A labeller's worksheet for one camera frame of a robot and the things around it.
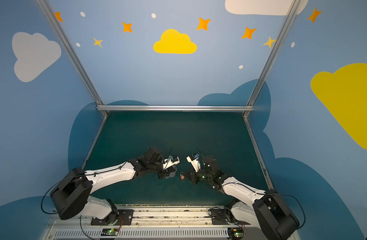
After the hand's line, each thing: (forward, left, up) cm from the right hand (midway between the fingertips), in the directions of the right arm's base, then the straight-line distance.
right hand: (185, 172), depth 82 cm
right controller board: (-26, -26, -9) cm, 38 cm away
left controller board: (-29, +35, -7) cm, 46 cm away
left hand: (+2, +6, 0) cm, 6 cm away
